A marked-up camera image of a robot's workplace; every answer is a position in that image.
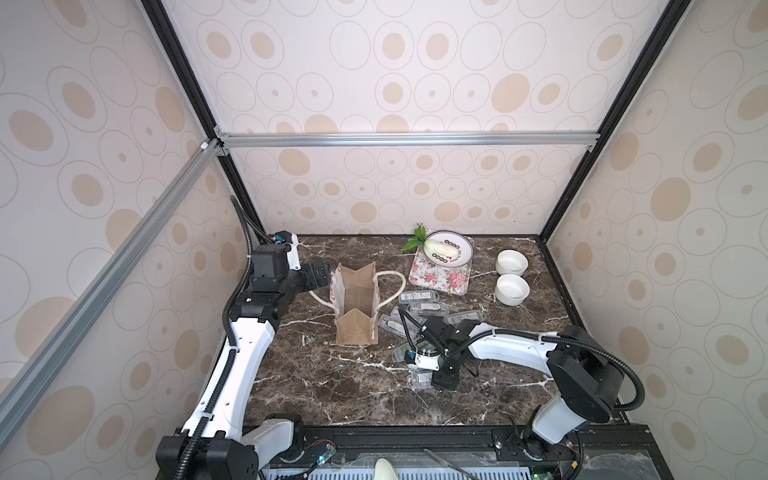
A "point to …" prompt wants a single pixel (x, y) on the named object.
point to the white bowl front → (512, 290)
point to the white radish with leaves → (436, 246)
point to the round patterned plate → (454, 239)
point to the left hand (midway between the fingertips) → (323, 263)
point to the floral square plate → (424, 273)
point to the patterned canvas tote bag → (356, 298)
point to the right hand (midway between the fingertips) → (447, 371)
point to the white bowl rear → (511, 262)
